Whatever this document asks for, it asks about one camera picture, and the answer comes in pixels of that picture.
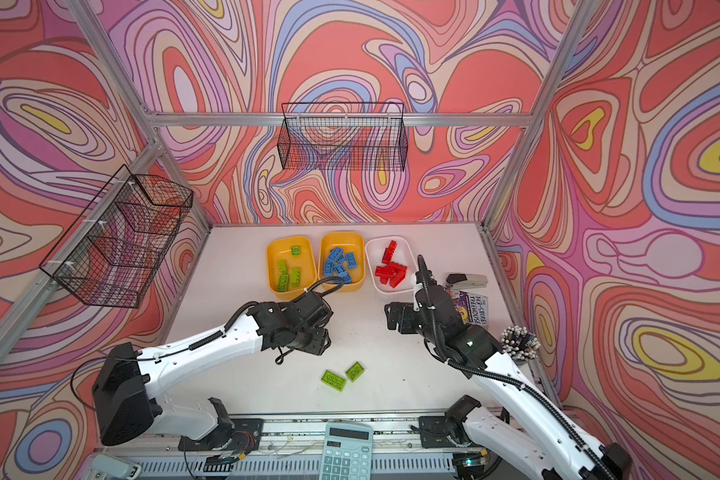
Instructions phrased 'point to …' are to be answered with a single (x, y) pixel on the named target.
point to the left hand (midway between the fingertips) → (322, 341)
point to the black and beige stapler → (467, 281)
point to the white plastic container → (374, 249)
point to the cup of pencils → (519, 343)
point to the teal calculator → (347, 451)
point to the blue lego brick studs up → (350, 257)
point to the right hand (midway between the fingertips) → (403, 315)
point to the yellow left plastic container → (291, 265)
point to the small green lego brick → (296, 250)
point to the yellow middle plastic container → (350, 242)
